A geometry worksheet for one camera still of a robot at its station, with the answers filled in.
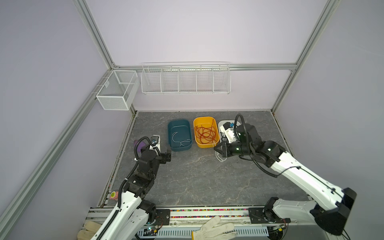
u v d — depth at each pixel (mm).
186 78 993
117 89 1000
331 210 399
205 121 1089
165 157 671
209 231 697
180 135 1054
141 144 504
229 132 635
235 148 594
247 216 748
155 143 626
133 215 598
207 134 1058
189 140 999
